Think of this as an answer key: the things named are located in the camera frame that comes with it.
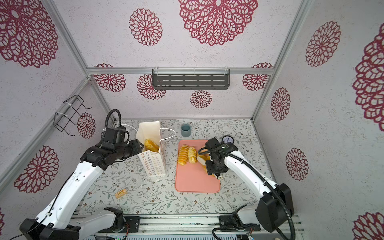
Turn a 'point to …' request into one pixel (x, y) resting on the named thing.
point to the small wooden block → (120, 193)
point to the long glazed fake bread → (202, 159)
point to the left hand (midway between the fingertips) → (139, 149)
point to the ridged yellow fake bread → (150, 144)
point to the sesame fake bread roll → (183, 154)
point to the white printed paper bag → (154, 162)
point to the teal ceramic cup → (186, 130)
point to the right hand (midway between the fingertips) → (212, 169)
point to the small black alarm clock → (228, 139)
